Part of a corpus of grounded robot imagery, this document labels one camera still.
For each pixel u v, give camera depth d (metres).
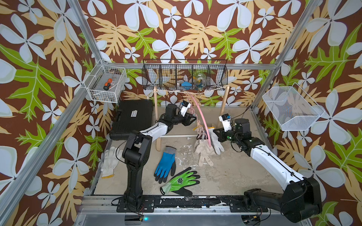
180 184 0.80
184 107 0.82
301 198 0.37
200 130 0.84
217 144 0.86
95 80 0.82
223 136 0.72
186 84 0.94
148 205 0.74
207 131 0.72
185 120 0.82
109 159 0.90
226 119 0.71
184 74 0.98
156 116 0.81
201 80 0.98
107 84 0.80
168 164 0.86
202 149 0.88
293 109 0.80
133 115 1.05
